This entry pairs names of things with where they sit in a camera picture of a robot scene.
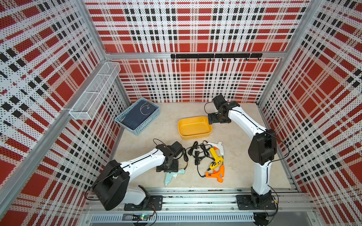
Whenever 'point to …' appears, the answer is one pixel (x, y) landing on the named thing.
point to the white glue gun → (220, 151)
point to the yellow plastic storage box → (194, 127)
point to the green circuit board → (144, 217)
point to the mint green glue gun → (169, 175)
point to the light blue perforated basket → (141, 125)
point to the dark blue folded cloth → (138, 112)
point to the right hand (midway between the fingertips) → (219, 119)
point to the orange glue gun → (219, 174)
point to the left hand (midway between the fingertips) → (170, 168)
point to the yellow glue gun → (218, 161)
